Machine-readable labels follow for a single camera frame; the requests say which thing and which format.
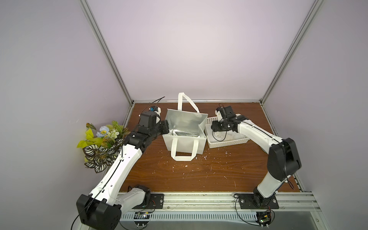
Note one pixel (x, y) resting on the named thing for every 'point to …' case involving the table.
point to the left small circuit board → (141, 215)
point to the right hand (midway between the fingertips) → (215, 123)
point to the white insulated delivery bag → (187, 135)
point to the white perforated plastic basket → (215, 139)
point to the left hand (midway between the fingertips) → (170, 122)
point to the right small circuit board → (263, 218)
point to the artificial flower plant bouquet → (103, 145)
